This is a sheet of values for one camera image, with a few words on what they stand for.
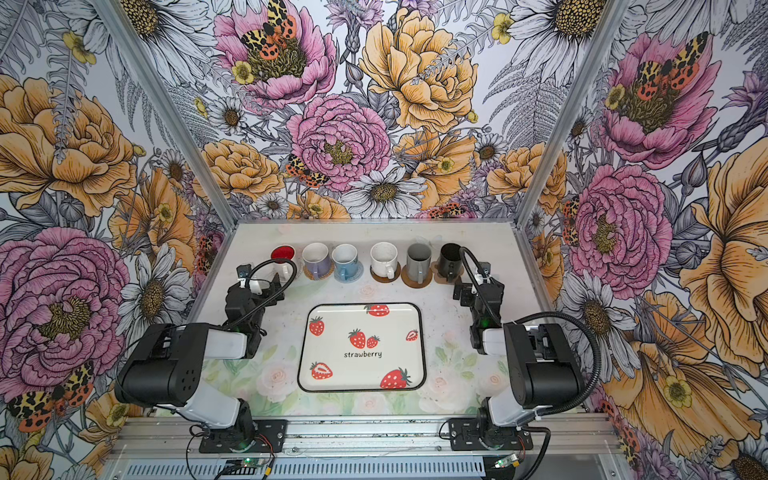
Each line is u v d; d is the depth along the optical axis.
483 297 0.72
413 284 1.01
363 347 0.89
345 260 0.97
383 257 1.04
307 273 0.97
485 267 0.79
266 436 0.74
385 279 1.01
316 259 1.05
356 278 1.05
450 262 0.99
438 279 1.05
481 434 0.68
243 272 0.79
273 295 0.83
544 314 0.56
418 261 0.96
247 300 0.73
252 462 0.71
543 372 0.45
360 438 0.76
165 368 0.46
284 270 0.99
